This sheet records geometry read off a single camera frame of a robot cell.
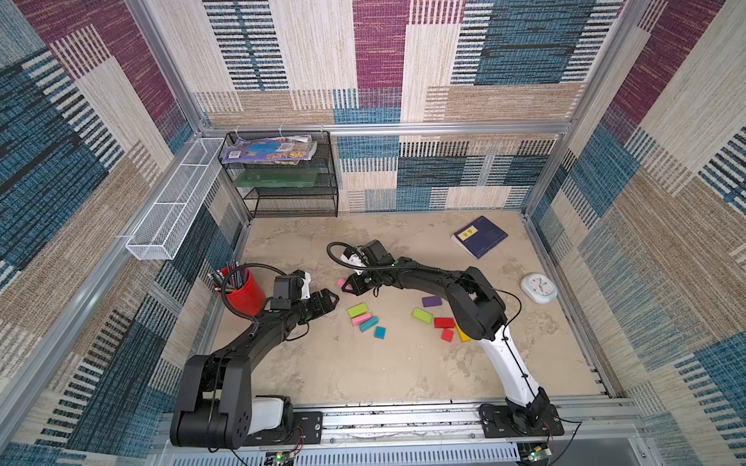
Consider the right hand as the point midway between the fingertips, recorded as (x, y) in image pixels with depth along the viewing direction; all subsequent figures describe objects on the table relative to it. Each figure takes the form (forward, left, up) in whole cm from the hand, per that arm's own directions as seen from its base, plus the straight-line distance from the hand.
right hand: (351, 288), depth 97 cm
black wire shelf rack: (+39, +16, +4) cm, 42 cm away
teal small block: (-15, -9, -2) cm, 17 cm away
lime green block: (-7, -2, -1) cm, 8 cm away
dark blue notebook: (+23, -47, -1) cm, 52 cm away
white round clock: (-1, -61, 0) cm, 61 cm away
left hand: (-7, +6, +4) cm, 10 cm away
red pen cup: (-4, +33, +5) cm, 34 cm away
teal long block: (-13, -6, 0) cm, 14 cm away
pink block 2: (-11, -4, 0) cm, 12 cm away
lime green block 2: (-10, -22, -1) cm, 25 cm away
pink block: (0, +3, +4) cm, 5 cm away
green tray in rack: (+32, +20, +21) cm, 43 cm away
